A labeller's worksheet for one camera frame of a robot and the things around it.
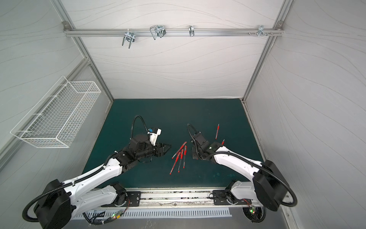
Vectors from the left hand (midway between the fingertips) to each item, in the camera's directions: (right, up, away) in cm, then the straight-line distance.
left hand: (167, 146), depth 77 cm
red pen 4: (+8, -8, +12) cm, 16 cm away
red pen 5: (+10, -8, +12) cm, 18 cm away
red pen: (+34, +8, +25) cm, 43 cm away
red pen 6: (+6, -6, +14) cm, 16 cm away
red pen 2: (+35, -1, +18) cm, 40 cm away
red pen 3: (+1, -17, +5) cm, 18 cm away
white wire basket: (-53, +15, -9) cm, 56 cm away
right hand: (+16, -4, +8) cm, 18 cm away
